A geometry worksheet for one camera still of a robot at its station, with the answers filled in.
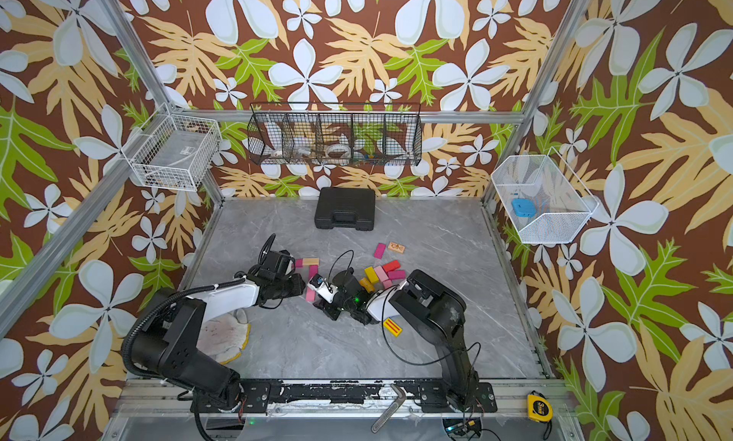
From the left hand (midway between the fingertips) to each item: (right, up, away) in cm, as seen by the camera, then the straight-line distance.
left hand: (304, 281), depth 95 cm
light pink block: (+3, -4, -2) cm, 5 cm away
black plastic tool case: (+13, +26, +16) cm, 34 cm away
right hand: (+5, -5, -3) cm, 8 cm away
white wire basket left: (-37, +41, -10) cm, 57 cm away
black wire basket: (+9, +51, +3) cm, 52 cm away
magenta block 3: (+32, +2, +2) cm, 32 cm away
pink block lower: (+29, -1, +1) cm, 29 cm away
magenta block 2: (+2, +3, +6) cm, 7 cm away
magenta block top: (+26, +10, +10) cm, 29 cm away
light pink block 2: (+27, +2, +1) cm, 27 cm away
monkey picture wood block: (+32, +11, +9) cm, 35 cm away
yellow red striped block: (+29, -12, -9) cm, 33 cm away
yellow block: (+23, +2, +2) cm, 23 cm away
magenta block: (-1, +7, -2) cm, 7 cm away
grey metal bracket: (+28, -29, -23) cm, 46 cm away
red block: (+31, +5, +4) cm, 31 cm away
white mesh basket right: (+73, +27, -12) cm, 79 cm away
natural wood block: (+1, +6, +7) cm, 9 cm away
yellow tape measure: (+65, -27, -24) cm, 74 cm away
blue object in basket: (+67, +24, -13) cm, 73 cm away
